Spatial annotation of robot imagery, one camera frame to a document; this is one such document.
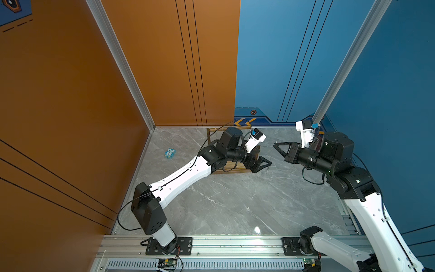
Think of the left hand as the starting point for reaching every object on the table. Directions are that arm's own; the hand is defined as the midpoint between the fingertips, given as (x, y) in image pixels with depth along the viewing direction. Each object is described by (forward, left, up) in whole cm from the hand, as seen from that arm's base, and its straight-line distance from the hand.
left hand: (264, 154), depth 69 cm
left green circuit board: (-34, +41, -32) cm, 62 cm away
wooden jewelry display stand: (-6, +14, +1) cm, 15 cm away
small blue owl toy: (+21, +51, -29) cm, 62 cm away
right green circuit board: (-33, -20, -33) cm, 51 cm away
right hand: (-2, -2, +9) cm, 9 cm away
